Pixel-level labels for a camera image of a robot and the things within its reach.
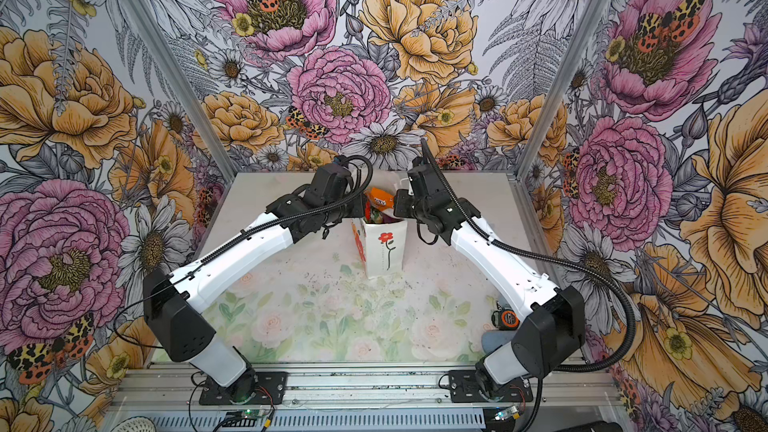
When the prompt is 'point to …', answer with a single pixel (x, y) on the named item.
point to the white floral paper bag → (382, 246)
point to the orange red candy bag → (382, 200)
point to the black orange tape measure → (505, 319)
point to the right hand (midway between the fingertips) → (398, 208)
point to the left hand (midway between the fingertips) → (361, 206)
